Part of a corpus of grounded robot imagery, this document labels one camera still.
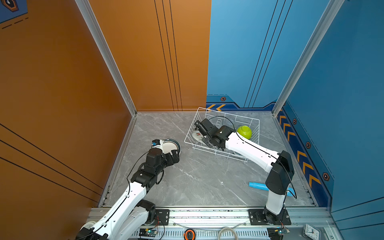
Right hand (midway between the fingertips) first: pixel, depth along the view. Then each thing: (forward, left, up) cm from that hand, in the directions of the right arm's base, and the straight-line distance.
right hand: (209, 134), depth 84 cm
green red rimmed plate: (+4, +27, -17) cm, 32 cm away
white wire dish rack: (+22, -8, -10) cm, 26 cm away
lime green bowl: (+12, -25, -12) cm, 31 cm away
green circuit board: (-44, +31, -19) cm, 57 cm away
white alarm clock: (-44, -45, -17) cm, 65 cm away
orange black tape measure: (-45, +11, -15) cm, 49 cm away
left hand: (-9, +20, -3) cm, 22 cm away
